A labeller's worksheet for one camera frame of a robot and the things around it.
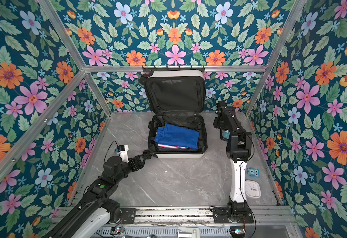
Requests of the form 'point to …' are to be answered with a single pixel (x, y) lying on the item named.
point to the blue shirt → (173, 135)
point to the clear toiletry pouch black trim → (225, 134)
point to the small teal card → (254, 172)
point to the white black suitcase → (176, 97)
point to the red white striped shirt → (168, 146)
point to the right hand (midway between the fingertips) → (221, 126)
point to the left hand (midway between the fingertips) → (143, 154)
